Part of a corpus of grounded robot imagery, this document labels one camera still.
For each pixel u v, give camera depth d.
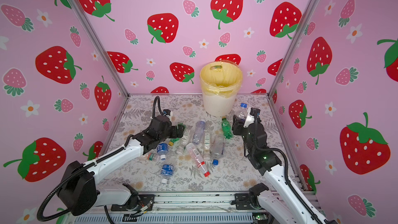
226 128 0.95
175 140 0.95
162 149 0.86
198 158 0.84
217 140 0.93
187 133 0.93
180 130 0.76
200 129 1.00
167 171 0.79
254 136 0.50
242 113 0.70
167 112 0.74
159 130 0.64
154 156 0.85
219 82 1.11
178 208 0.73
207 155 0.86
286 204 0.45
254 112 0.60
